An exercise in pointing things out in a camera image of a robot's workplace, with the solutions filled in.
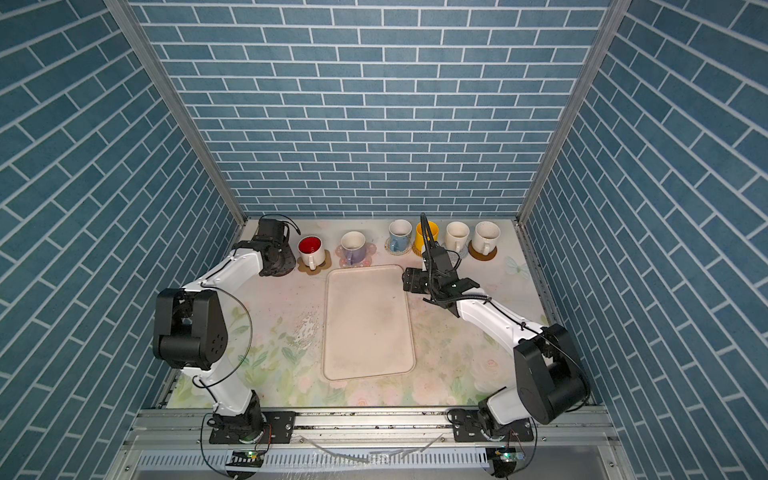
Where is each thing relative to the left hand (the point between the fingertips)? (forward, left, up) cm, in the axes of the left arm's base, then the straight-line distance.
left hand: (284, 261), depth 96 cm
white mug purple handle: (+11, -21, -5) cm, 24 cm away
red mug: (+8, -6, -5) cm, 12 cm away
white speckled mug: (+9, -68, +1) cm, 69 cm away
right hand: (-8, -41, +4) cm, 42 cm away
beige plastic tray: (-19, -27, -9) cm, 34 cm away
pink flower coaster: (+12, -27, -9) cm, 31 cm away
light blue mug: (+11, -38, 0) cm, 40 cm away
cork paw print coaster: (+5, -12, -8) cm, 15 cm away
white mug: (+12, -58, 0) cm, 60 cm away
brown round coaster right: (+6, -67, -5) cm, 68 cm away
